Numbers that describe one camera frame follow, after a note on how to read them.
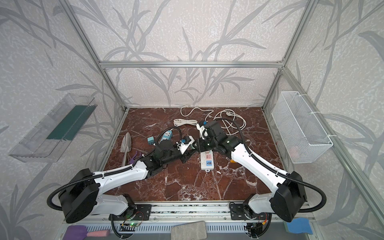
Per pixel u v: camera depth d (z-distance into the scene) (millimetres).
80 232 679
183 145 665
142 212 725
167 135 1016
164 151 605
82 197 412
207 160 889
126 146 983
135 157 935
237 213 724
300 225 691
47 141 637
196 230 667
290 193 389
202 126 692
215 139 578
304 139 607
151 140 990
